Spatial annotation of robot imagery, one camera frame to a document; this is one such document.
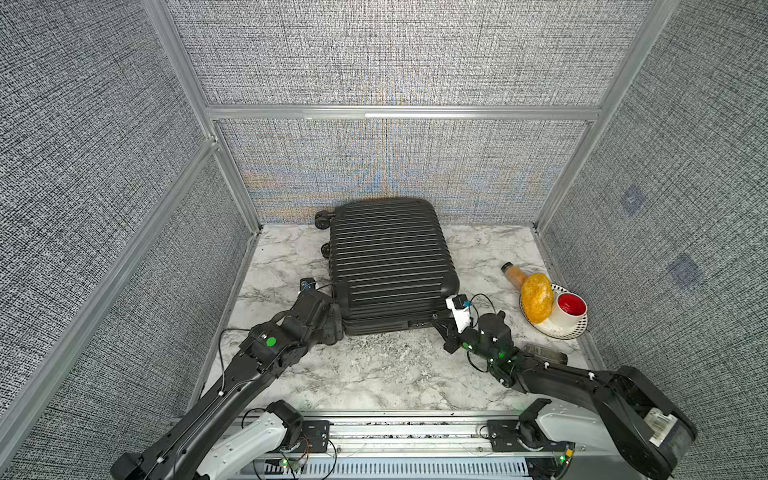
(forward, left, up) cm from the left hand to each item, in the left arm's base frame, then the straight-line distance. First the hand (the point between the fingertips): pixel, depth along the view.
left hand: (331, 318), depth 74 cm
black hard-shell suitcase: (+16, -16, +2) cm, 22 cm away
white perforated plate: (+2, -63, -17) cm, 66 cm away
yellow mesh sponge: (+10, -60, -11) cm, 62 cm away
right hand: (+4, -27, -7) cm, 28 cm away
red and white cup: (+7, -70, -15) cm, 72 cm away
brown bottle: (+23, -59, -17) cm, 66 cm away
